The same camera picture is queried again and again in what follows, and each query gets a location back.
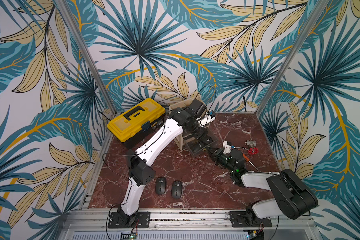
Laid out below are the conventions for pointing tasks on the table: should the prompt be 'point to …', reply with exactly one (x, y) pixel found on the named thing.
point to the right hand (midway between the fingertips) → (205, 148)
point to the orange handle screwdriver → (248, 159)
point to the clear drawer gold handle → (197, 139)
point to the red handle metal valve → (250, 145)
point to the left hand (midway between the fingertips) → (200, 133)
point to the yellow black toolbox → (135, 126)
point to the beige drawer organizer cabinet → (179, 139)
